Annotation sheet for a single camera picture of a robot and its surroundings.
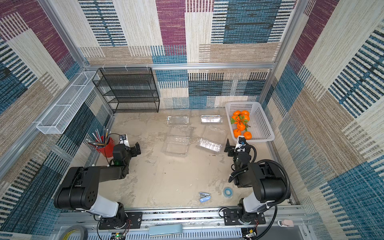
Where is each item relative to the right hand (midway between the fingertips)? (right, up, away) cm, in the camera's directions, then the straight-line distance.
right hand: (237, 141), depth 91 cm
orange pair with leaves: (+8, +16, +11) cm, 21 cm away
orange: (+10, +3, +11) cm, 15 cm away
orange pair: (+2, +15, +12) cm, 19 cm away
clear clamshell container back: (-13, +14, +24) cm, 31 cm away
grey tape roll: (-77, -38, -22) cm, 88 cm away
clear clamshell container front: (-37, -1, +11) cm, 39 cm away
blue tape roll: (-6, -25, -9) cm, 28 cm away
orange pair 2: (+6, +9, +12) cm, 16 cm away
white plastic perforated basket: (+20, +11, +17) cm, 28 cm away
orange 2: (+3, +5, +11) cm, 12 cm away
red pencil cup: (-79, -2, -1) cm, 79 cm away
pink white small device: (+15, -34, -22) cm, 44 cm away
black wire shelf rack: (-73, +35, +18) cm, 83 cm away
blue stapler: (-21, -28, -11) cm, 36 cm away
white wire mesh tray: (-90, +13, -20) cm, 93 cm away
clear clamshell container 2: (-13, +1, +17) cm, 21 cm away
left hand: (-66, -2, +3) cm, 66 cm away
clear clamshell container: (-37, +13, +11) cm, 41 cm away
